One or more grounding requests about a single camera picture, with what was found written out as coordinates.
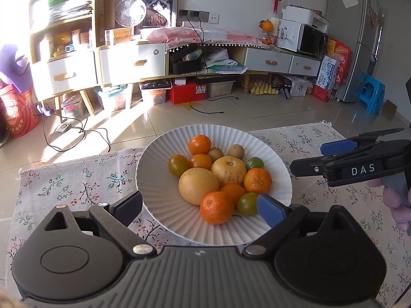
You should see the white microwave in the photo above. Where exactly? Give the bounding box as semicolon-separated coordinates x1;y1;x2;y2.
277;20;329;59

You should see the bumpy orange tangerine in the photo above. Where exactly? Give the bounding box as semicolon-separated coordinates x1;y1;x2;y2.
200;191;235;225
243;168;272;194

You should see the wooden shelf cabinet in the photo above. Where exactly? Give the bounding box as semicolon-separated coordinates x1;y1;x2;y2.
29;0;168;113

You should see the floral white tablecloth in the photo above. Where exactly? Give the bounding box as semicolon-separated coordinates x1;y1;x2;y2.
5;122;410;307

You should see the brown kiwi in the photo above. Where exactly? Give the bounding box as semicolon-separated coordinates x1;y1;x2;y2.
228;144;245;159
208;147;224;162

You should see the red gift bag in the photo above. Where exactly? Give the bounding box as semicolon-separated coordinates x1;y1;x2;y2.
1;83;39;138

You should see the right hand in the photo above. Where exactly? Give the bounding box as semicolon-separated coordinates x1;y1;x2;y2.
382;186;411;232

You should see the orange tomato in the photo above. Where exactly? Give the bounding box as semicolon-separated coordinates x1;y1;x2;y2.
189;154;212;170
219;184;247;208
188;134;212;155

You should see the white desk fan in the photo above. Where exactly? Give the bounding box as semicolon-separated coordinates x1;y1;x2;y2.
100;0;146;27

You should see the purple plush toy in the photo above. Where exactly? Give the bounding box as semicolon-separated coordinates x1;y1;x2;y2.
1;44;33;93

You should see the yellow-orange tomato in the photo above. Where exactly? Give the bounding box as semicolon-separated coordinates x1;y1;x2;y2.
168;154;190;177

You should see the speckled yellow pear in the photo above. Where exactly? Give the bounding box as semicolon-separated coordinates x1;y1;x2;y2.
210;156;247;187

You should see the white ribbed plate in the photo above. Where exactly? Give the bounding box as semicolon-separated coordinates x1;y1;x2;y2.
136;124;293;245

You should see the red storage box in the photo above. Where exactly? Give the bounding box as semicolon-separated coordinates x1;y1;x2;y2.
169;82;206;104

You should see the framed picture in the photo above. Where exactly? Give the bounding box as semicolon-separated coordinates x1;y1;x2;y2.
134;0;178;34

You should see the long tv console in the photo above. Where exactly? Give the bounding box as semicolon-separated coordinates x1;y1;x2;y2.
166;44;321;77

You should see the smooth yellow pear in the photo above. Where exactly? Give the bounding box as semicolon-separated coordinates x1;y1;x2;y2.
178;168;219;206

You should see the silver refrigerator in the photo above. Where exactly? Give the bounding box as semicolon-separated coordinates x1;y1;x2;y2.
325;0;380;103

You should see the pink cloth cover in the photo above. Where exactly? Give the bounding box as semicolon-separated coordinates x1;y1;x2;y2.
148;27;269;50

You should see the green tomato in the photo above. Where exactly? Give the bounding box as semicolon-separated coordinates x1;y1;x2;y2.
237;192;258;217
246;157;265;171

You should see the blue plastic stool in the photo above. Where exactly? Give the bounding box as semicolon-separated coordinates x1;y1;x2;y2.
358;73;385;116

